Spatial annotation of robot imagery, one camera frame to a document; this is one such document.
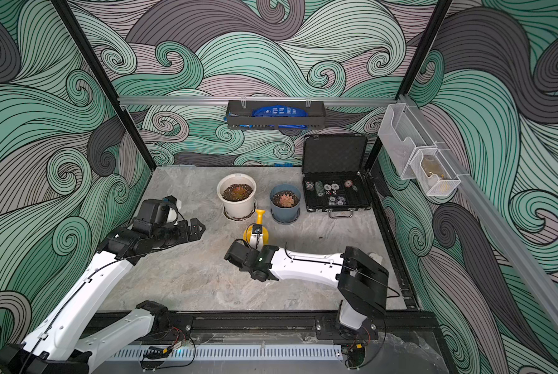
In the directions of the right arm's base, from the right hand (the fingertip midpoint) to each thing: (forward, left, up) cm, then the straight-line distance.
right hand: (253, 255), depth 82 cm
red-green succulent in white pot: (+27, +8, +3) cm, 28 cm away
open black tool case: (+45, -36, 0) cm, 57 cm away
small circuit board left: (-29, +29, -7) cm, 41 cm away
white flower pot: (+22, +6, -1) cm, 23 cm away
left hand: (+4, +18, +14) cm, 23 cm away
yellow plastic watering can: (+2, 0, +14) cm, 14 cm away
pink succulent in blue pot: (+23, -13, +2) cm, 26 cm away
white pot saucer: (+20, +8, -7) cm, 23 cm away
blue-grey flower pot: (+17, -10, +1) cm, 20 cm away
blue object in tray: (+49, -11, +28) cm, 58 cm away
